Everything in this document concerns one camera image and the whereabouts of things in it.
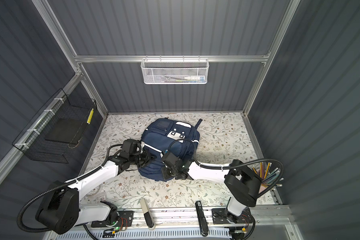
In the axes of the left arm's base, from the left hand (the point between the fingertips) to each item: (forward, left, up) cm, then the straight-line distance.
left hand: (156, 155), depth 85 cm
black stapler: (-32, -22, -6) cm, 40 cm away
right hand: (-8, -4, -5) cm, 10 cm away
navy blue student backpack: (+14, -2, +1) cm, 15 cm away
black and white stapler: (-30, +3, -7) cm, 31 cm away
